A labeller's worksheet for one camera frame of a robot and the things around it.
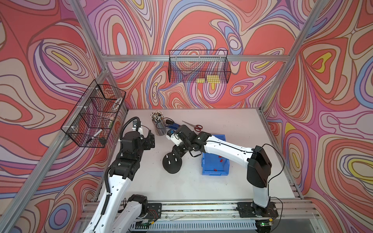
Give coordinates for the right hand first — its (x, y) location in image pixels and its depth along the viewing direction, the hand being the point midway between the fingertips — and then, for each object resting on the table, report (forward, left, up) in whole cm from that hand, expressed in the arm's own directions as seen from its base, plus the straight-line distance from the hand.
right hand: (175, 154), depth 81 cm
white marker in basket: (+6, +39, +14) cm, 42 cm away
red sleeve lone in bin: (-5, -24, -13) cm, 27 cm away
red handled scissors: (+28, -15, -12) cm, 34 cm away
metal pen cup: (+22, +11, +4) cm, 25 cm away
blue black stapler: (+29, +5, -8) cm, 30 cm away
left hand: (+5, +15, +14) cm, 21 cm away
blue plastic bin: (-1, -22, -14) cm, 26 cm away
